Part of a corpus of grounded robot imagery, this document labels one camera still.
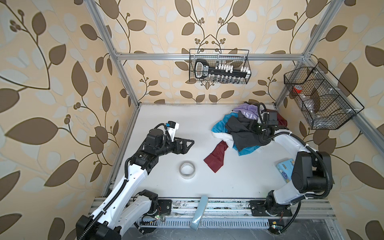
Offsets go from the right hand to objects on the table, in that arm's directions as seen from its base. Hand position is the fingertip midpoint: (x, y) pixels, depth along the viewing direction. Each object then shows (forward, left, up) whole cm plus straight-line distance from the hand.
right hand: (249, 127), depth 92 cm
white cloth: (-3, +14, -6) cm, 16 cm away
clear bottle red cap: (0, -28, +18) cm, 33 cm away
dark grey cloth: (-7, +5, -1) cm, 9 cm away
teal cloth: (+7, +16, -8) cm, 19 cm away
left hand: (-16, +37, +12) cm, 42 cm away
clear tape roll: (-21, +39, -12) cm, 46 cm away
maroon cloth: (-16, +22, -11) cm, 30 cm away
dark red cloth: (+11, -28, -9) cm, 32 cm away
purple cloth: (+9, -2, +4) cm, 10 cm away
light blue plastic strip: (-43, +33, -9) cm, 55 cm away
